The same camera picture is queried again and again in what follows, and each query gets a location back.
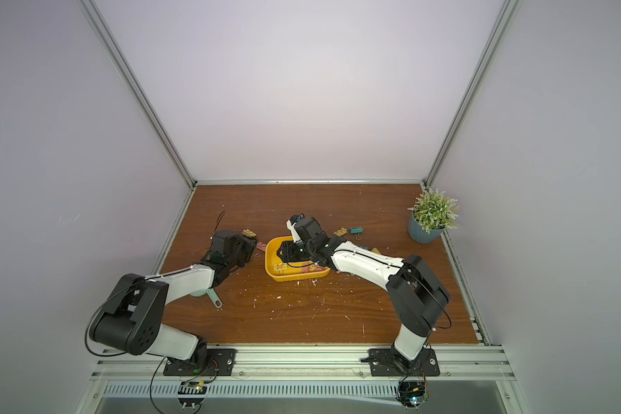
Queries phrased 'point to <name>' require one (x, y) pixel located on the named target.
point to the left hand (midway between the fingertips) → (261, 237)
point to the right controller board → (410, 393)
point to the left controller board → (191, 393)
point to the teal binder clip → (356, 230)
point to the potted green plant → (434, 211)
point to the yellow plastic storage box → (279, 270)
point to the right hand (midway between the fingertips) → (281, 247)
